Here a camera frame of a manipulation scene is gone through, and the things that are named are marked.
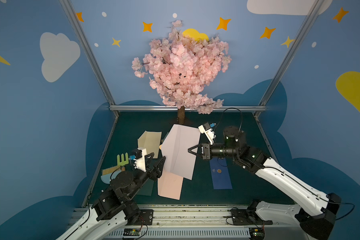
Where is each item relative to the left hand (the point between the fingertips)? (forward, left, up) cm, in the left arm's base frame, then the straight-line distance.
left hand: (159, 154), depth 65 cm
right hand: (+1, -14, +4) cm, 14 cm away
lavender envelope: (+3, -7, +2) cm, 8 cm away
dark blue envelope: (+4, -34, -30) cm, 46 cm away
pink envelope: (-4, -3, -30) cm, 31 cm away
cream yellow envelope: (+26, +12, -28) cm, 41 cm away
